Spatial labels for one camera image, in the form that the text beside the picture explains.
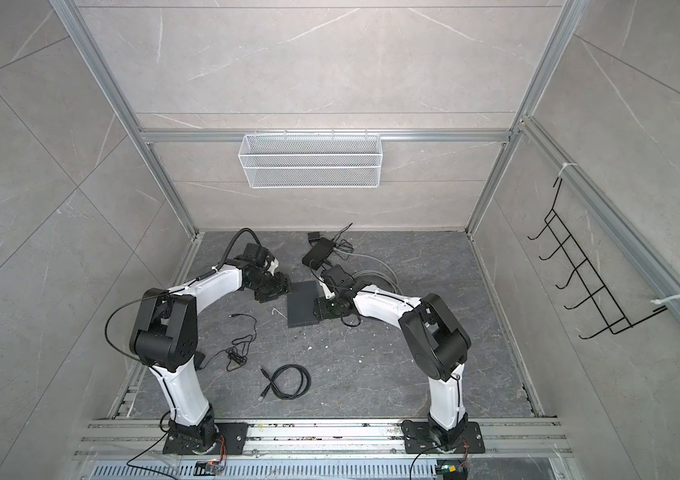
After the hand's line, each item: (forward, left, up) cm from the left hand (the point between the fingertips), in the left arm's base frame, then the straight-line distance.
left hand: (288, 285), depth 96 cm
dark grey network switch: (-4, -3, -6) cm, 8 cm away
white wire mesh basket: (+36, -8, +23) cm, 43 cm away
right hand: (-7, -11, -2) cm, 13 cm away
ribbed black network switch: (+19, -9, -6) cm, 21 cm away
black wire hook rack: (-28, -73, +27) cm, 83 cm away
